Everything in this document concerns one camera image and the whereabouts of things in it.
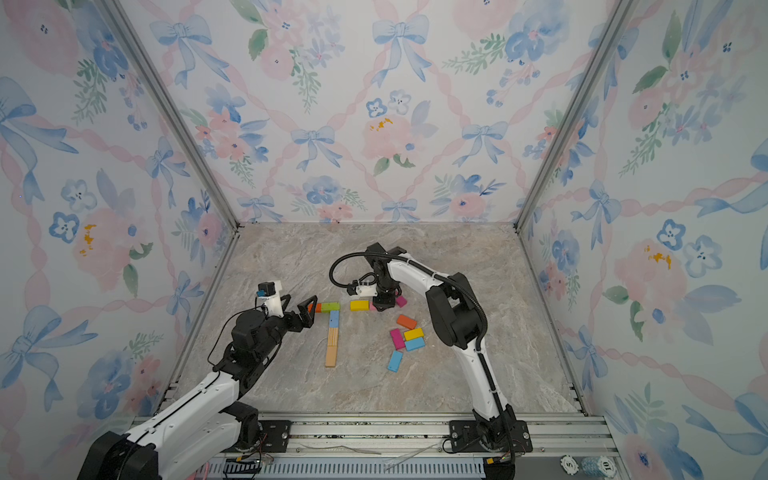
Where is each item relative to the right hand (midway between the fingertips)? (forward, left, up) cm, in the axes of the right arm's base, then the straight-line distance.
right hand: (384, 299), depth 100 cm
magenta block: (-2, -6, +2) cm, 6 cm away
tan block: (-14, +15, +2) cm, 20 cm away
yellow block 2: (-13, -10, +1) cm, 16 cm away
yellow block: (-4, +7, +3) cm, 9 cm away
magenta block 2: (-14, -4, +1) cm, 15 cm away
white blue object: (-45, -48, +4) cm, 66 cm away
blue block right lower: (-16, -9, 0) cm, 18 cm away
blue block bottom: (-21, -4, +1) cm, 21 cm away
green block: (-5, +18, +2) cm, 19 cm away
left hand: (-9, +21, +16) cm, 28 cm away
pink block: (-5, +4, +3) cm, 7 cm away
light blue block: (-8, +15, +2) cm, 18 cm away
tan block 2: (-21, +15, +1) cm, 26 cm away
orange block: (-14, +18, +19) cm, 30 cm away
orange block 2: (-8, -7, -1) cm, 11 cm away
